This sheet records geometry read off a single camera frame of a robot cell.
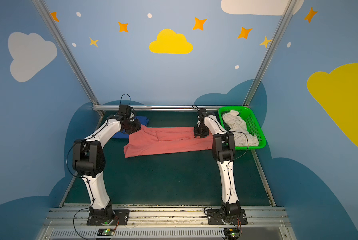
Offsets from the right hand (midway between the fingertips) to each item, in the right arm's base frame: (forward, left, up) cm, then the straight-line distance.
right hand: (198, 134), depth 107 cm
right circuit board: (-57, -15, -2) cm, 59 cm away
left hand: (-4, +38, +11) cm, 40 cm away
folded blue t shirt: (+8, +41, +4) cm, 42 cm away
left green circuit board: (-61, +46, -1) cm, 76 cm away
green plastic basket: (+14, -39, +3) cm, 42 cm away
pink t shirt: (-8, +36, +1) cm, 36 cm away
